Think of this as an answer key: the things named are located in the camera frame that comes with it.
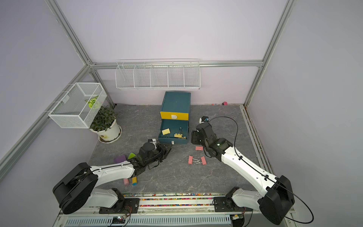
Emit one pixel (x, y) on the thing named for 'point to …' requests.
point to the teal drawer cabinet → (175, 110)
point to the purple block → (119, 159)
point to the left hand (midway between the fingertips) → (173, 146)
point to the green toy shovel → (131, 155)
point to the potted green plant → (105, 125)
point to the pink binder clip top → (199, 148)
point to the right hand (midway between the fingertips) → (194, 132)
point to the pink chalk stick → (126, 181)
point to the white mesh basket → (77, 108)
